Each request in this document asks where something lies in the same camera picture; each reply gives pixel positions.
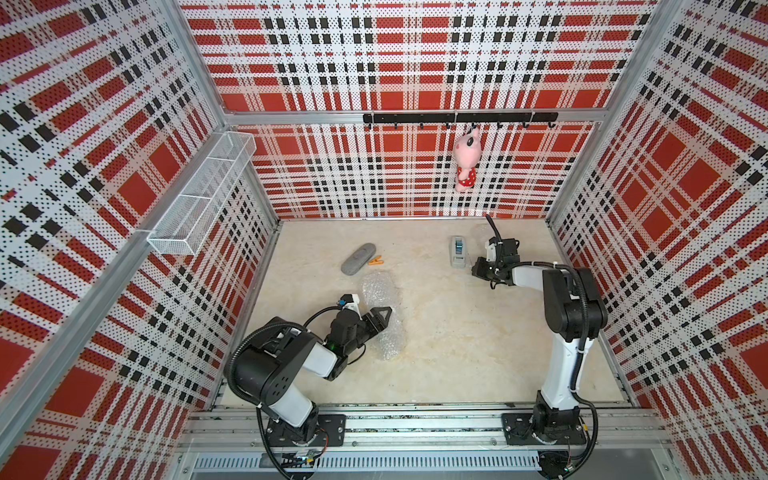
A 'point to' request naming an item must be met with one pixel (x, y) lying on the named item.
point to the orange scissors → (376, 261)
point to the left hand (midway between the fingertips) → (390, 314)
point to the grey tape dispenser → (458, 251)
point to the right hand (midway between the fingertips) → (476, 265)
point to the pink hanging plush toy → (466, 154)
